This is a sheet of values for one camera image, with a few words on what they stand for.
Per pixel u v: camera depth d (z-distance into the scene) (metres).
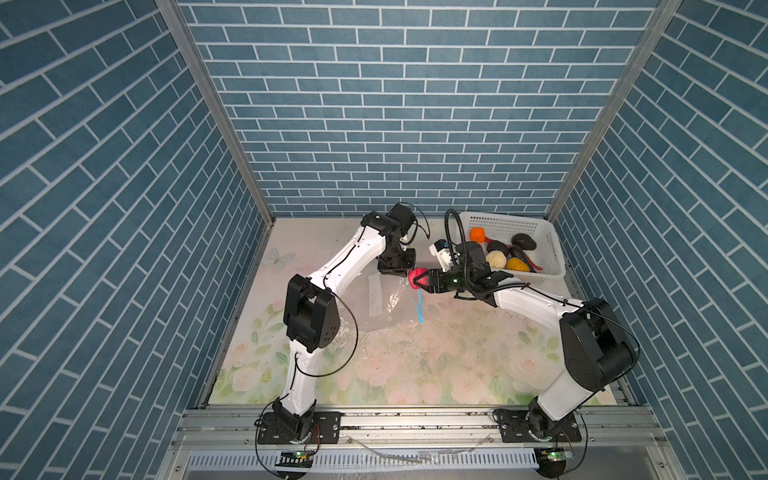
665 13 0.71
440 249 0.81
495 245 1.08
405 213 0.73
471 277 0.70
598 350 0.46
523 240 1.08
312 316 0.51
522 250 1.07
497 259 1.01
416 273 0.85
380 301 0.93
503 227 1.12
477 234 1.11
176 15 0.70
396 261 0.76
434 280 0.79
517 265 0.99
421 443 0.73
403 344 0.89
